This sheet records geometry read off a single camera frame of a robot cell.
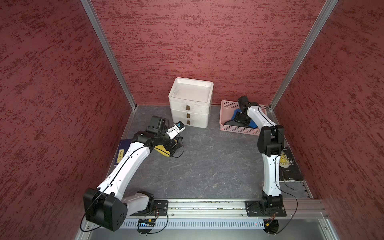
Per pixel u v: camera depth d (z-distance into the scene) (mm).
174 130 668
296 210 696
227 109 1170
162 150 704
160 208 736
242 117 907
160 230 682
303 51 873
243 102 847
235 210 757
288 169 855
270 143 616
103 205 371
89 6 706
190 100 917
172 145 682
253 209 735
